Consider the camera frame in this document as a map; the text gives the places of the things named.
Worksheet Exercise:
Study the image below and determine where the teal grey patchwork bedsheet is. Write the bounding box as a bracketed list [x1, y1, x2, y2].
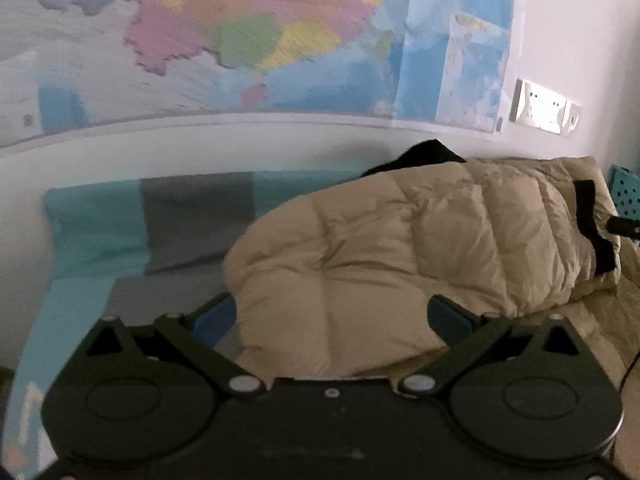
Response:
[2, 170, 354, 479]

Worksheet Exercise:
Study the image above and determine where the tan puffer down jacket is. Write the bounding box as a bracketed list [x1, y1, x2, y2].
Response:
[224, 157, 639, 380]

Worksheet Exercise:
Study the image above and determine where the colourful wall map poster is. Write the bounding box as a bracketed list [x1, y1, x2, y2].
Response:
[1, 0, 515, 145]

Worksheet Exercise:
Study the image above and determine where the white wall socket panel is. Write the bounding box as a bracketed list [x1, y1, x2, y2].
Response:
[509, 79, 582, 136]

